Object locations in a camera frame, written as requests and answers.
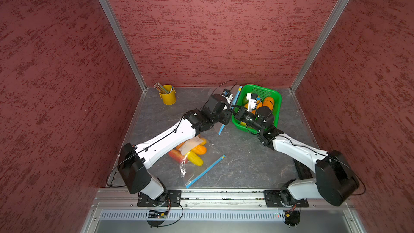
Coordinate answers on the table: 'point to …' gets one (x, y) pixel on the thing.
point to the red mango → (176, 155)
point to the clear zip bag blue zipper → (191, 172)
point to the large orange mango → (180, 145)
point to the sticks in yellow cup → (161, 89)
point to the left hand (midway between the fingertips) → (226, 113)
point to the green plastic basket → (261, 91)
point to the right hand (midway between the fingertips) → (227, 109)
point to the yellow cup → (168, 98)
